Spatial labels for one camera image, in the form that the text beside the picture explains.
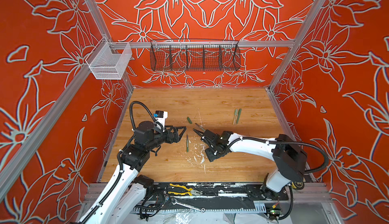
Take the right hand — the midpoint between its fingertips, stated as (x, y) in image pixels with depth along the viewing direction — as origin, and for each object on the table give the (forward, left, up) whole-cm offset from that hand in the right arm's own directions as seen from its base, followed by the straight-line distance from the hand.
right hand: (210, 154), depth 83 cm
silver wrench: (-26, +5, -2) cm, 26 cm away
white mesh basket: (+48, +64, +30) cm, 85 cm away
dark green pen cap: (+24, +13, -2) cm, 27 cm away
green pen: (+29, -22, -2) cm, 36 cm away
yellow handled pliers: (-19, +9, -1) cm, 21 cm away
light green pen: (+19, +6, -2) cm, 20 cm away
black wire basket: (+55, +9, +29) cm, 63 cm away
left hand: (+5, +16, +21) cm, 27 cm away
